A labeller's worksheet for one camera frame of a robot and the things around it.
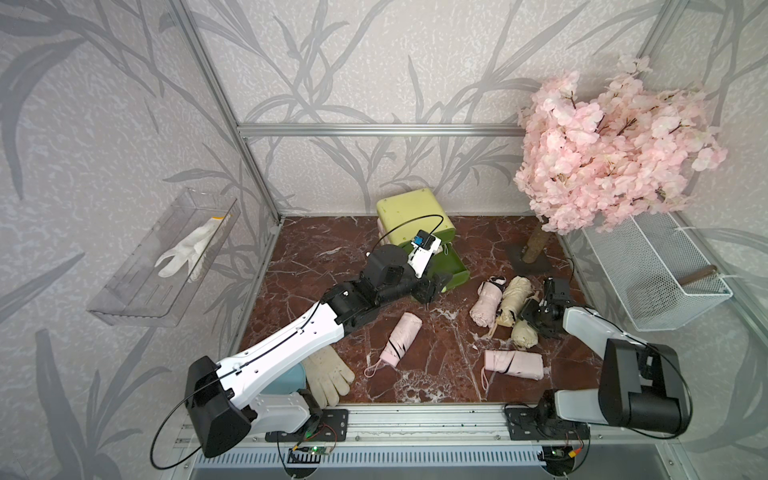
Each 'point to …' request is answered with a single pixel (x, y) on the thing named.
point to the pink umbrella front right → (523, 365)
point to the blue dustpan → (291, 382)
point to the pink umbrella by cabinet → (486, 304)
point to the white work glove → (327, 377)
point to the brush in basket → (658, 294)
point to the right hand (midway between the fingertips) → (525, 315)
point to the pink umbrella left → (407, 329)
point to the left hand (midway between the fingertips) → (444, 272)
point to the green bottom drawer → (448, 261)
